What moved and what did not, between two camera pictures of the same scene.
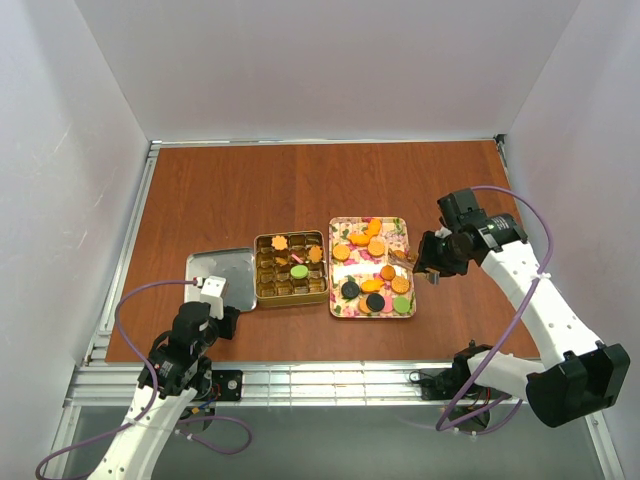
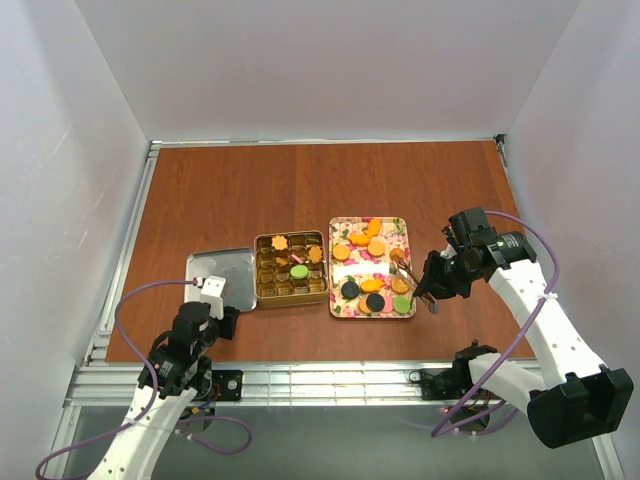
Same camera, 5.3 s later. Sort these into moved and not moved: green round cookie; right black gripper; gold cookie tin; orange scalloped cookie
Moved: right black gripper
Not moved: green round cookie; orange scalloped cookie; gold cookie tin
